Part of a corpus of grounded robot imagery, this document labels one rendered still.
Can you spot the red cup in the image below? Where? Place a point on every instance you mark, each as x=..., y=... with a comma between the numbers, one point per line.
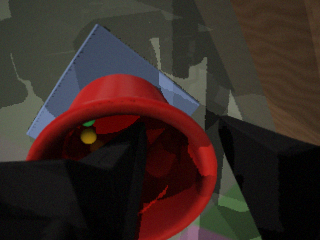
x=181, y=166

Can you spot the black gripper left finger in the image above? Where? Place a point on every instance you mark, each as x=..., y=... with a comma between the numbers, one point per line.
x=97, y=195

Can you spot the yellow marble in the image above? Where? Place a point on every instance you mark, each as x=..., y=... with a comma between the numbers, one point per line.
x=88, y=136

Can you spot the green marble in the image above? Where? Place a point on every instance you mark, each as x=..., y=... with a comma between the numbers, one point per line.
x=89, y=123

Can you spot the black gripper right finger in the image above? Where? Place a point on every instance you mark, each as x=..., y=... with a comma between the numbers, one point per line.
x=279, y=177

